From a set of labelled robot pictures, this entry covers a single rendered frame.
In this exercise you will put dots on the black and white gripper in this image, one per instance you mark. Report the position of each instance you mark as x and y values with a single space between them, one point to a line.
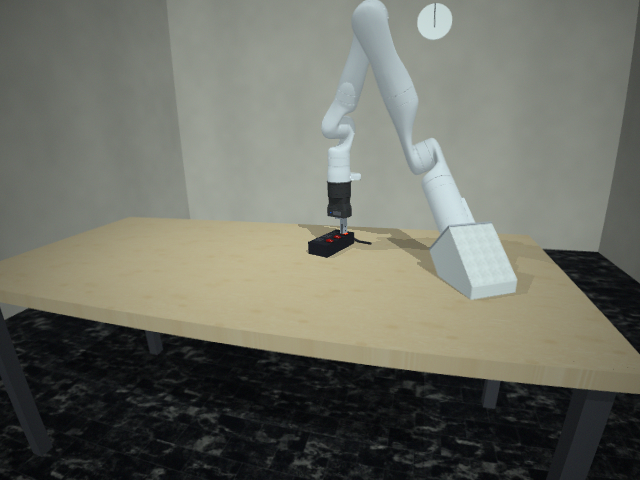
339 192

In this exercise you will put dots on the black power strip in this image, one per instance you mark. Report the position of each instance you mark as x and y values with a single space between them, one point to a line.
331 243

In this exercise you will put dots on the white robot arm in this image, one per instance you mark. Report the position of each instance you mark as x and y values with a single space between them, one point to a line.
371 31

